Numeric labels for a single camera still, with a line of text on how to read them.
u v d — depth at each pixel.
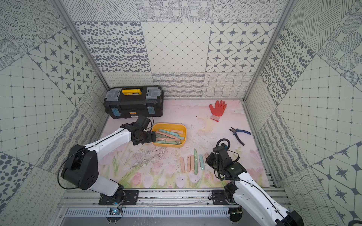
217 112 1.12
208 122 1.08
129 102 0.98
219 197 0.73
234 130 1.01
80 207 0.72
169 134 0.98
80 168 0.43
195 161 0.87
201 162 0.86
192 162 0.86
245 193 0.51
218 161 0.64
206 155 0.89
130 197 0.73
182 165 0.86
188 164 0.86
